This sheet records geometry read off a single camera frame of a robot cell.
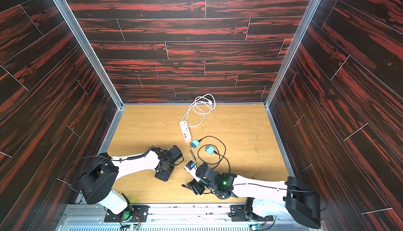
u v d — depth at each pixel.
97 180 0.45
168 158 0.66
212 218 0.73
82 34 0.83
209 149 0.93
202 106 1.19
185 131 1.02
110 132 1.08
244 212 0.65
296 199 0.42
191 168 0.68
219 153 0.94
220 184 0.59
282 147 1.02
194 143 0.96
